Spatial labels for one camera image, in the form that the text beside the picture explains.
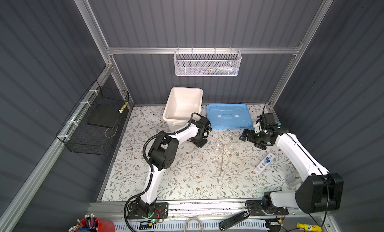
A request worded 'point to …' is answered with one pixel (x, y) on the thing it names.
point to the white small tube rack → (262, 166)
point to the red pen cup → (95, 224)
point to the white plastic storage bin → (182, 103)
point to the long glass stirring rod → (222, 157)
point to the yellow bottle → (309, 227)
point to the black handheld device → (229, 222)
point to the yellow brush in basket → (123, 107)
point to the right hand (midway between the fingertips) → (248, 141)
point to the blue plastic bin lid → (229, 116)
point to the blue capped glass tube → (267, 160)
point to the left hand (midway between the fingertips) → (199, 143)
